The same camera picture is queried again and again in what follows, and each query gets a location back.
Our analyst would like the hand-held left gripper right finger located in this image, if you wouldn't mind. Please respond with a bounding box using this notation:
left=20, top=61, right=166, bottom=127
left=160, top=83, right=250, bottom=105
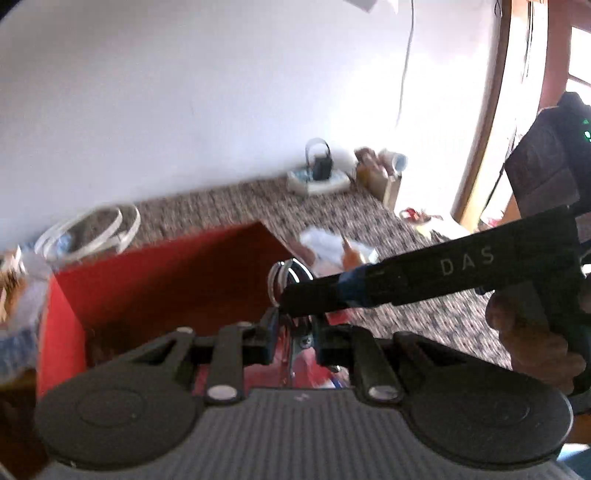
left=314, top=320, right=467, bottom=403

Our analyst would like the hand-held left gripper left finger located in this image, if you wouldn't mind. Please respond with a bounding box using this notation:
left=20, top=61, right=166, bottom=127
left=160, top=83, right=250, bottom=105
left=115, top=307, right=282, bottom=403

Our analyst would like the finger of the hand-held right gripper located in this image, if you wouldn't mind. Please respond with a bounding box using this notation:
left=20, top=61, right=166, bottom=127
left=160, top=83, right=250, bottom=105
left=279, top=205, right=580, bottom=319

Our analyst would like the metal clip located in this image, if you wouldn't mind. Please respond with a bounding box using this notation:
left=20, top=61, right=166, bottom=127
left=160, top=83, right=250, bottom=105
left=268, top=258, right=319, bottom=370

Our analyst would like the red patterned cardboard box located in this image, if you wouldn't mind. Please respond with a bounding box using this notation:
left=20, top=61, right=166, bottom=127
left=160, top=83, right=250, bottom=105
left=37, top=222, right=361, bottom=398

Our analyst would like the person's right hand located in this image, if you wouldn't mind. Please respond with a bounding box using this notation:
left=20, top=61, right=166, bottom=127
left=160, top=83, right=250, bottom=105
left=485, top=290, right=588, bottom=394

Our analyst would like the small red packet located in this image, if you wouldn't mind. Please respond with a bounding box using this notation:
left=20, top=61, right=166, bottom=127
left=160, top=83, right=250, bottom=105
left=399, top=208, right=444, bottom=232

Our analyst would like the orange brown gourd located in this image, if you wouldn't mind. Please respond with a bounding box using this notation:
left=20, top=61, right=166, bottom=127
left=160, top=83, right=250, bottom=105
left=342, top=235, right=365, bottom=268

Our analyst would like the wooden box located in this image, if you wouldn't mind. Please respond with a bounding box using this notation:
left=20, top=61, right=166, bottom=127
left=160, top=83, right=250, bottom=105
left=355, top=161, right=402, bottom=210

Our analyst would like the clear plastic case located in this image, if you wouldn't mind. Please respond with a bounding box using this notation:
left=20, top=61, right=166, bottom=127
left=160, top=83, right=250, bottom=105
left=300, top=226, right=379, bottom=264

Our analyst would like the pink plush toy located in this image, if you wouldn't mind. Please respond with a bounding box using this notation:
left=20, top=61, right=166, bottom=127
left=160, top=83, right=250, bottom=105
left=355, top=148, right=393, bottom=174

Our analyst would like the white power strip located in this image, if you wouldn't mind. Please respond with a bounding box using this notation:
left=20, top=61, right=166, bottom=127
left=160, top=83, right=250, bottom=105
left=286, top=168, right=354, bottom=195

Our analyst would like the black charger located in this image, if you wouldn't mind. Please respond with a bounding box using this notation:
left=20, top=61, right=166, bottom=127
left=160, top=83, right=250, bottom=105
left=311, top=154, right=334, bottom=181

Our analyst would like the blue patterned cloth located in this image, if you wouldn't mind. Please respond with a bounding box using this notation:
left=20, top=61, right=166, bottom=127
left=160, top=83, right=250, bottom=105
left=0, top=318, right=42, bottom=384

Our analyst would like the picture book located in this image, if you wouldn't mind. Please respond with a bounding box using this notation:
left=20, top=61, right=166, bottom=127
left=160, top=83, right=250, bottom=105
left=0, top=251, right=26, bottom=324

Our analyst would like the wooden window frame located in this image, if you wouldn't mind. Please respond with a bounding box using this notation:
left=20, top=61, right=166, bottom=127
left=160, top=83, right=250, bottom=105
left=450, top=0, right=591, bottom=232

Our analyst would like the black charger cable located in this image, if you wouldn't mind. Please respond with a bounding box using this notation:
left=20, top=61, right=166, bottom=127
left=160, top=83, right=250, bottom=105
left=305, top=137, right=332, bottom=169

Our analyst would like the white cable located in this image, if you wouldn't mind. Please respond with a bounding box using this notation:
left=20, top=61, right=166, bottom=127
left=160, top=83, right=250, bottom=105
left=34, top=203, right=141, bottom=261

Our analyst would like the grey wall cable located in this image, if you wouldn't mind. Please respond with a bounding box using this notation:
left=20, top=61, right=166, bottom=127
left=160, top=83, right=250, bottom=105
left=394, top=0, right=416, bottom=132

